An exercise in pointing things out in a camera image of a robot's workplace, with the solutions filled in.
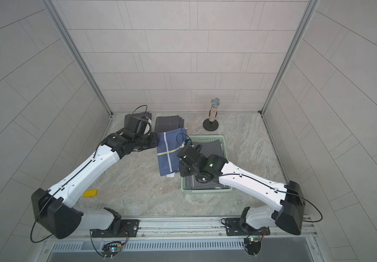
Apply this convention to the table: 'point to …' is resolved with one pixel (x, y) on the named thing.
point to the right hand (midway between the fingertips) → (181, 167)
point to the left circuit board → (110, 249)
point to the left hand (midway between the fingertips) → (164, 139)
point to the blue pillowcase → (169, 143)
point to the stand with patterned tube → (211, 124)
